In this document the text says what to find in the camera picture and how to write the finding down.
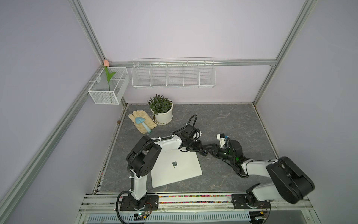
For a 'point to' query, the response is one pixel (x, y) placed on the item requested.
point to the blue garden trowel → (139, 120)
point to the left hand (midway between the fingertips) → (203, 150)
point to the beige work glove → (148, 121)
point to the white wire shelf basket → (173, 73)
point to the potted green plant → (161, 107)
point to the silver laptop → (172, 165)
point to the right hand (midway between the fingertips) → (204, 147)
